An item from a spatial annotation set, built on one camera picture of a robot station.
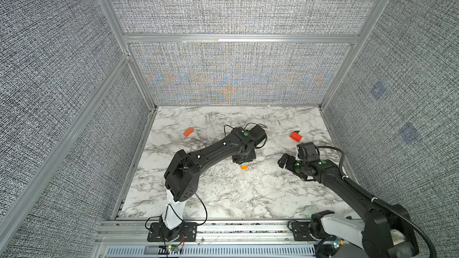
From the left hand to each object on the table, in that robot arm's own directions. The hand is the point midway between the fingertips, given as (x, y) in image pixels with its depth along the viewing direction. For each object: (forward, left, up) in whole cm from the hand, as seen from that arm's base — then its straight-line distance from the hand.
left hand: (247, 160), depth 84 cm
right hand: (-1, -19, -4) cm, 19 cm away
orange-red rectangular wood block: (+26, +32, -9) cm, 42 cm away
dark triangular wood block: (+22, -33, -8) cm, 41 cm away
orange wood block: (+1, +1, -10) cm, 10 cm away
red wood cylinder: (+18, -31, -8) cm, 36 cm away
